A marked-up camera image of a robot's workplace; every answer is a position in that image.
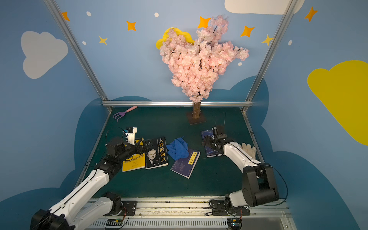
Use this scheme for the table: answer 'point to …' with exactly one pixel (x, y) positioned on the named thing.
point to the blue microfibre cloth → (178, 149)
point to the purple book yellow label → (185, 166)
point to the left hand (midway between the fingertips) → (147, 137)
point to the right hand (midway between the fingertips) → (210, 141)
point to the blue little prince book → (209, 152)
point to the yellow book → (137, 162)
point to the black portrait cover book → (156, 154)
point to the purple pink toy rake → (121, 114)
